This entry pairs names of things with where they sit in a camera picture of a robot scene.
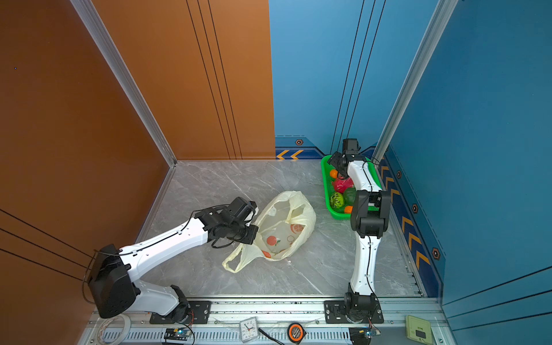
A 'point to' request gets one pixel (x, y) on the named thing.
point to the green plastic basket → (329, 190)
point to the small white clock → (249, 329)
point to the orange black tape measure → (295, 333)
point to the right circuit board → (361, 336)
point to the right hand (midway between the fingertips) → (334, 163)
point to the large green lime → (349, 196)
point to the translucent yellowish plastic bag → (284, 228)
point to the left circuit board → (180, 334)
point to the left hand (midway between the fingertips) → (257, 234)
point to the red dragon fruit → (343, 183)
